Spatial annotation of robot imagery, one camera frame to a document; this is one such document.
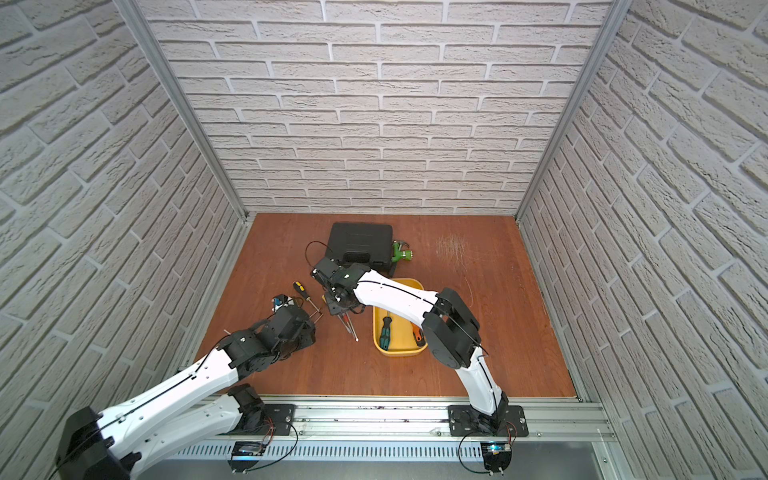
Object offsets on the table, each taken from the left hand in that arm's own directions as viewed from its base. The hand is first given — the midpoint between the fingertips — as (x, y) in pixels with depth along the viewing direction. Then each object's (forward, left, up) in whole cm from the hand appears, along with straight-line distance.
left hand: (316, 325), depth 81 cm
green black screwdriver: (0, -19, -6) cm, 20 cm away
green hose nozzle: (+32, -25, -6) cm, 41 cm away
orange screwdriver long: (0, -29, -5) cm, 29 cm away
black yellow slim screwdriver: (+17, +10, -7) cm, 21 cm away
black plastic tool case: (+31, -14, -3) cm, 34 cm away
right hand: (+8, -7, -1) cm, 11 cm away
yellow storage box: (-1, -25, -8) cm, 26 cm away
